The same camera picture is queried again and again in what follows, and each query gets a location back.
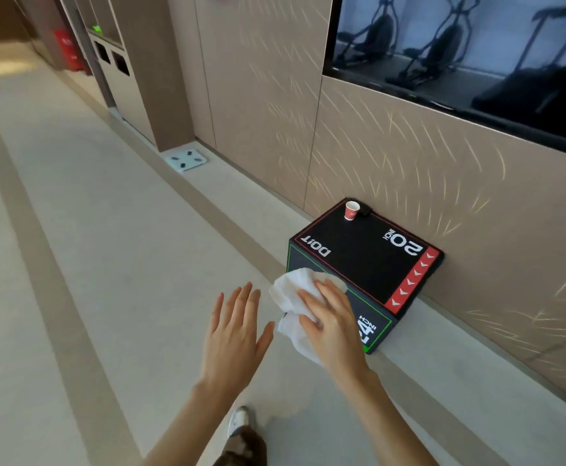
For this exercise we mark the person's right hand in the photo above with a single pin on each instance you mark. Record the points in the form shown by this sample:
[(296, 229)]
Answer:
[(341, 339)]

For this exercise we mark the person's left hand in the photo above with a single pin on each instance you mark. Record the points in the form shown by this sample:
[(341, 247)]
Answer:
[(232, 349)]

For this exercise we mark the white cleaning cloth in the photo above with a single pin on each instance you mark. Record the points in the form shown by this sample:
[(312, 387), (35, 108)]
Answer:
[(287, 291)]

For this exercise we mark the black plyo jump box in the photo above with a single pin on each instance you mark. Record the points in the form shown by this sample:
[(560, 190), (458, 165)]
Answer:
[(370, 252)]

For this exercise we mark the person's right forearm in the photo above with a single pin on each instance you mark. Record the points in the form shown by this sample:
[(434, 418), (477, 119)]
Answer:
[(389, 427)]

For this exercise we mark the person's left shoe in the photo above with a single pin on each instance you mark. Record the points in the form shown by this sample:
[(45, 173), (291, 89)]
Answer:
[(238, 421)]

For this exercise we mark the person's brown trousers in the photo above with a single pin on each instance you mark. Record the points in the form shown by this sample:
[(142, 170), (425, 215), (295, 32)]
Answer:
[(244, 451)]

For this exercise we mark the red paper cup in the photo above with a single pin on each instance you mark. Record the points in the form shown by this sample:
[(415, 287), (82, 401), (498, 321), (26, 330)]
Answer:
[(352, 212)]

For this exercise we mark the white floor scale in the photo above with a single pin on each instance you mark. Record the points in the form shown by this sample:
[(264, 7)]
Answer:
[(186, 161)]

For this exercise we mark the beige built-in waste bin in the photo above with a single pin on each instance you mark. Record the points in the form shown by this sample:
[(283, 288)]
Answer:
[(127, 101)]

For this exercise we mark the red fire extinguisher cabinet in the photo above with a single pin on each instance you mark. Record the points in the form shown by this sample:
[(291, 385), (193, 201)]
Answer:
[(69, 50)]

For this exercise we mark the wall-mounted black screen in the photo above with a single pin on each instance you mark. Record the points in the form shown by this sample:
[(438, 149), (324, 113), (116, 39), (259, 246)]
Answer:
[(457, 43)]

